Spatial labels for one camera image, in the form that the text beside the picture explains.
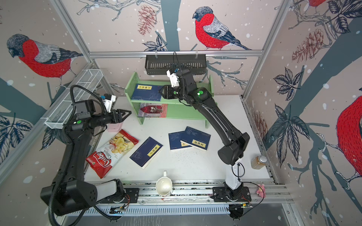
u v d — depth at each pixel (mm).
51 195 352
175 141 931
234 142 456
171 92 633
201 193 762
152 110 951
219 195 729
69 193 384
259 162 765
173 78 637
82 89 613
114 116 636
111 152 852
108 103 660
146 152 886
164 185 749
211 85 796
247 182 624
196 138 943
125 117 687
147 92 854
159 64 951
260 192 739
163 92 663
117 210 713
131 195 738
